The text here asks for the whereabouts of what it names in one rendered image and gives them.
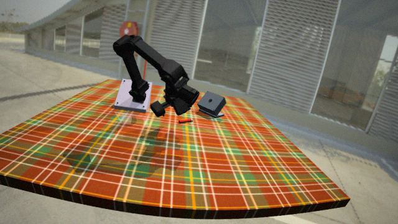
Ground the dark grey sloped panel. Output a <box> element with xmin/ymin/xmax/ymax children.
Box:
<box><xmin>197</xmin><ymin>91</ymin><xmax>226</xmax><ymax>118</ymax></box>

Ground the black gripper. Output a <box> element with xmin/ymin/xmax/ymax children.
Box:
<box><xmin>150</xmin><ymin>89</ymin><xmax>178</xmax><ymax>117</ymax></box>

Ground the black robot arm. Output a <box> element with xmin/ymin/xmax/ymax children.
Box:
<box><xmin>113</xmin><ymin>35</ymin><xmax>200</xmax><ymax>116</ymax></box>

